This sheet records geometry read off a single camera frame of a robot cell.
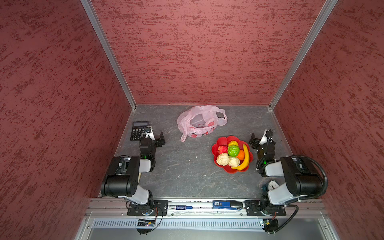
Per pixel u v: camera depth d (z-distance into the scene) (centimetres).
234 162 85
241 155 88
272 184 77
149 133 79
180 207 74
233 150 85
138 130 103
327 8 71
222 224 77
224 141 97
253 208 74
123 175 46
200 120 110
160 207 75
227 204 72
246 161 84
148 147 70
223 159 84
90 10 71
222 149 90
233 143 92
